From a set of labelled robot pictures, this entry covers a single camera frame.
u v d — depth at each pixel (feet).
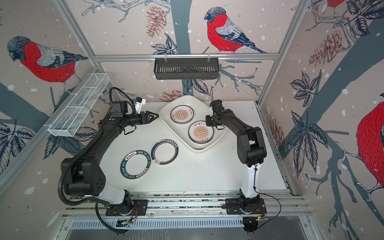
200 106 3.68
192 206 2.46
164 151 3.06
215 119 2.40
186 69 3.49
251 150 1.74
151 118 2.63
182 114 3.65
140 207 2.40
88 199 1.53
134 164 2.89
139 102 2.49
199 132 3.31
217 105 2.61
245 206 2.13
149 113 2.49
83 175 1.41
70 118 2.39
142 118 2.39
